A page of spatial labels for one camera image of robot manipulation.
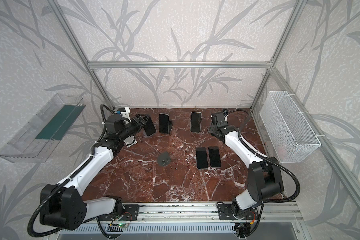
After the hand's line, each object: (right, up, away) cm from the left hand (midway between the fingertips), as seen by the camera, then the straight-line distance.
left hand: (150, 113), depth 78 cm
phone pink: (+37, -27, +16) cm, 48 cm away
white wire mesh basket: (+64, -12, -16) cm, 67 cm away
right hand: (+38, -5, +12) cm, 40 cm away
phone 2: (+28, -27, +13) cm, 41 cm away
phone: (+1, -6, +34) cm, 34 cm away
